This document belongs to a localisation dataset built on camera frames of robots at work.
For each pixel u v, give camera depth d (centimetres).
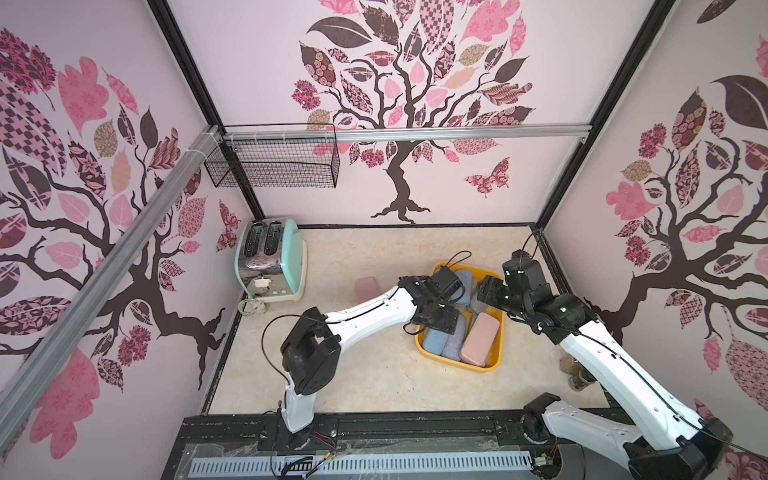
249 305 95
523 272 53
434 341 84
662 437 38
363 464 70
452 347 84
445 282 64
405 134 92
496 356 81
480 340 84
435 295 63
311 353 46
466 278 95
